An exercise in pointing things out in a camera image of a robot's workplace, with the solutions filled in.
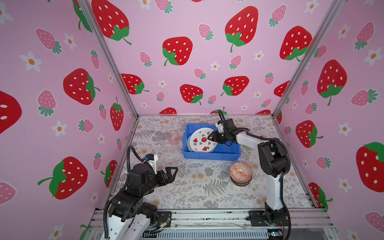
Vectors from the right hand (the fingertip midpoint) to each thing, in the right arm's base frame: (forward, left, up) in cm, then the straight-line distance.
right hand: (209, 138), depth 99 cm
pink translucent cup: (+4, +27, -7) cm, 28 cm away
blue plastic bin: (-3, -17, -9) cm, 19 cm away
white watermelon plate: (-2, +6, -3) cm, 7 cm away
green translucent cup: (-20, -18, +21) cm, 34 cm away
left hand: (-32, +16, +14) cm, 38 cm away
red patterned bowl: (-23, -20, 0) cm, 30 cm away
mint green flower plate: (-4, +14, -3) cm, 15 cm away
